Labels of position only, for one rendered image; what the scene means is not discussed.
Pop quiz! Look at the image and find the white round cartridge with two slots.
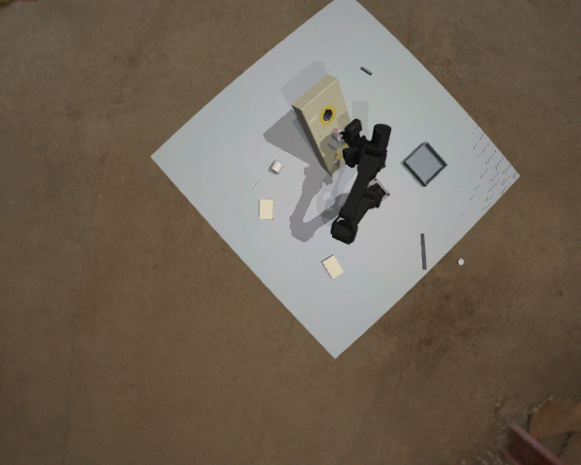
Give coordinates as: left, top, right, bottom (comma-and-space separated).
331, 128, 345, 141

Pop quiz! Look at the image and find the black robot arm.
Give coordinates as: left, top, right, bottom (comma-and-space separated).
330, 123, 392, 245

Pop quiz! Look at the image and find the grey cylinder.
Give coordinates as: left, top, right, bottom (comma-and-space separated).
270, 162, 283, 173

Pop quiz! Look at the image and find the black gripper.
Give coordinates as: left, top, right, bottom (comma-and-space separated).
341, 118, 372, 151

